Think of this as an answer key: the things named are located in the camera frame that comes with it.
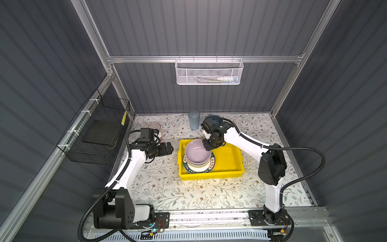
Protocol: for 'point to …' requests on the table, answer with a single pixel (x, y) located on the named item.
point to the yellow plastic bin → (228, 163)
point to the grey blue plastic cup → (194, 117)
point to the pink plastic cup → (156, 125)
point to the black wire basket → (92, 134)
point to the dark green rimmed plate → (211, 164)
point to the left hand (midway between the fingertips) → (165, 150)
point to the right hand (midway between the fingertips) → (208, 147)
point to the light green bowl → (198, 168)
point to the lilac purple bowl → (196, 153)
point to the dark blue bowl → (210, 117)
